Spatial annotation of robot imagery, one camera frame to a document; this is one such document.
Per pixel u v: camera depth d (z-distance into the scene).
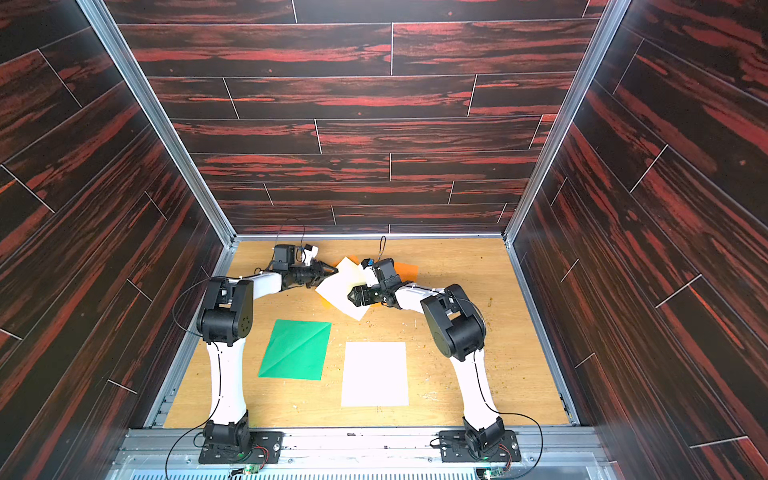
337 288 1.00
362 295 0.91
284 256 0.88
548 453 0.73
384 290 0.82
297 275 0.93
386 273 0.83
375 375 0.86
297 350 0.91
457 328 0.57
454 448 0.73
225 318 0.61
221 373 0.62
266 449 0.72
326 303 0.99
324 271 0.98
